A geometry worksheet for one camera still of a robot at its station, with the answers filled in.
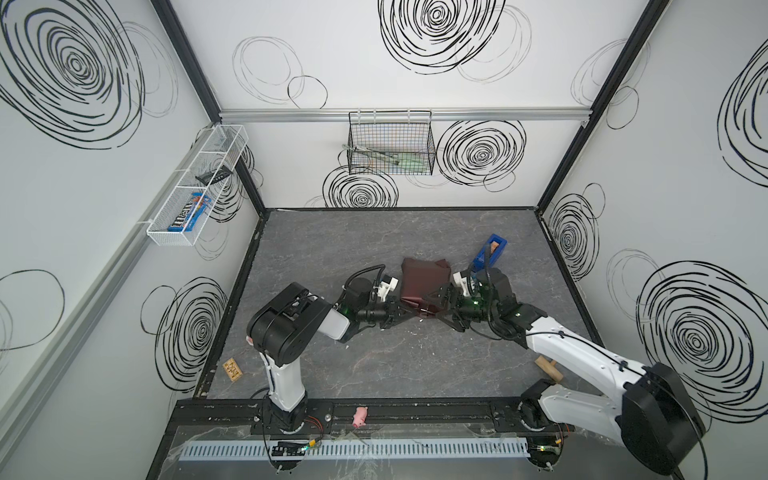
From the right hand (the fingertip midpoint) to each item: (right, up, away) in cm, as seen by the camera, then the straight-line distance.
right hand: (427, 309), depth 77 cm
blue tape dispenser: (+23, +13, +21) cm, 34 cm away
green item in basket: (-3, +40, +10) cm, 41 cm away
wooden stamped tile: (-53, -18, +4) cm, 56 cm away
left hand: (-3, -4, +7) cm, 8 cm away
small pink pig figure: (-17, -25, -5) cm, 31 cm away
